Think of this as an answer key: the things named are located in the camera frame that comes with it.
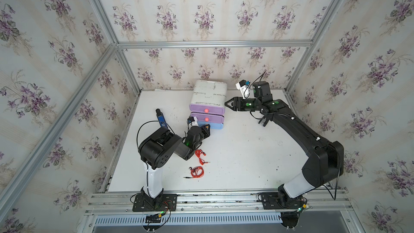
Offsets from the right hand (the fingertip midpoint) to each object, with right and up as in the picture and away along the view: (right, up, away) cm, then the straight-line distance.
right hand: (229, 104), depth 80 cm
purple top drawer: (-16, -2, +11) cm, 20 cm away
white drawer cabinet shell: (-10, +7, +9) cm, 15 cm away
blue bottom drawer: (-8, -13, +16) cm, 22 cm away
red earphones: (-17, -27, +9) cm, 33 cm away
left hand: (-9, -13, +15) cm, 22 cm away
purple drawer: (-8, -8, +15) cm, 19 cm away
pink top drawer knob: (-12, -3, +4) cm, 13 cm away
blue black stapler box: (-41, -9, +22) cm, 47 cm away
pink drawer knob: (-12, -8, +9) cm, 17 cm away
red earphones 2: (-17, -35, +2) cm, 39 cm away
